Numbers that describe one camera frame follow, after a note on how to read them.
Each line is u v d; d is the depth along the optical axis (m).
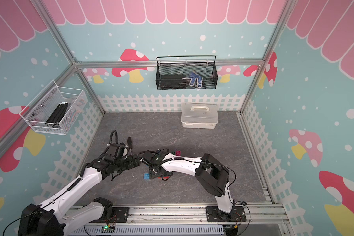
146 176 0.85
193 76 0.88
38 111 0.66
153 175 0.75
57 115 0.70
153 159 0.66
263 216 0.74
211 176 0.47
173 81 0.85
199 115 1.02
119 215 0.74
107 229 0.73
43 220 0.39
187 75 0.90
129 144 1.00
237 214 0.73
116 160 0.65
